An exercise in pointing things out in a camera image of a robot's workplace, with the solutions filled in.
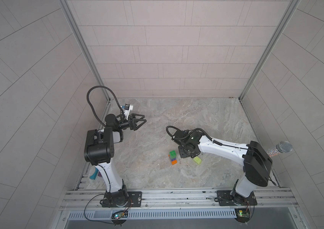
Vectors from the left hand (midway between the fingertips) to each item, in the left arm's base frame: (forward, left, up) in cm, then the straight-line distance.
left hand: (145, 121), depth 86 cm
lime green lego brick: (-19, -32, -13) cm, 39 cm away
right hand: (-17, -23, -10) cm, 31 cm away
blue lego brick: (-19, -18, -12) cm, 28 cm away
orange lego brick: (-20, -18, -13) cm, 30 cm away
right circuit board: (-45, -51, -14) cm, 69 cm away
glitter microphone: (-25, -61, +18) cm, 68 cm away
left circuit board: (-45, +7, -9) cm, 47 cm away
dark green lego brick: (-18, -17, -6) cm, 26 cm away
